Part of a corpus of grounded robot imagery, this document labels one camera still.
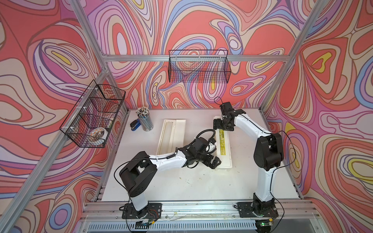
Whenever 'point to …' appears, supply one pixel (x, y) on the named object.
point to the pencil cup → (144, 117)
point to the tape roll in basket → (100, 132)
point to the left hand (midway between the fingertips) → (217, 160)
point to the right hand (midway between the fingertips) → (220, 130)
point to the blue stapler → (135, 124)
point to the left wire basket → (88, 124)
